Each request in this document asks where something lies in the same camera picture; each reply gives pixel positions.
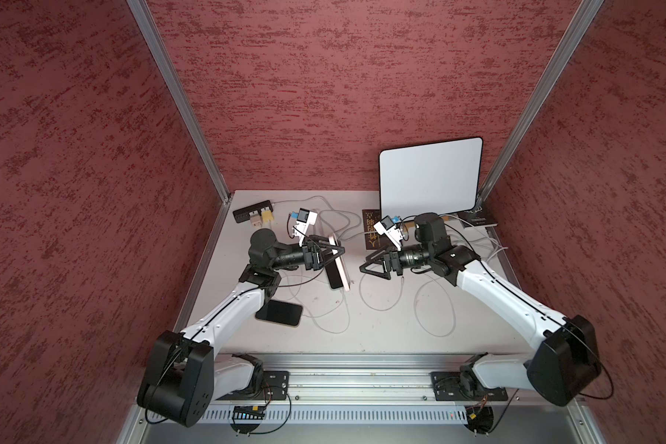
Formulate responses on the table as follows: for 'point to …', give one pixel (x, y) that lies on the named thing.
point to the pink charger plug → (256, 221)
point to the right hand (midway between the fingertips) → (365, 270)
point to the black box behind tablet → (478, 217)
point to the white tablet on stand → (441, 178)
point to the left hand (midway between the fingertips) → (340, 252)
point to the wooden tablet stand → (409, 227)
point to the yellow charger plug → (267, 215)
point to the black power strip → (243, 214)
